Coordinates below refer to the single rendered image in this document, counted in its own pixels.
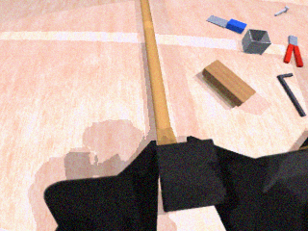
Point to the blue-handled scraper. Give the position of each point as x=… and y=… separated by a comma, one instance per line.
x=231, y=24

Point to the grey open-top box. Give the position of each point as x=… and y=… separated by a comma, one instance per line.
x=256, y=41

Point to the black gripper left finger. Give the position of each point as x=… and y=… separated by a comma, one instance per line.
x=132, y=193

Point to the small grey metal bolt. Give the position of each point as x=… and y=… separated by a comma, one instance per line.
x=283, y=11

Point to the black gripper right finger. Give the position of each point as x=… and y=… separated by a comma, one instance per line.
x=249, y=182

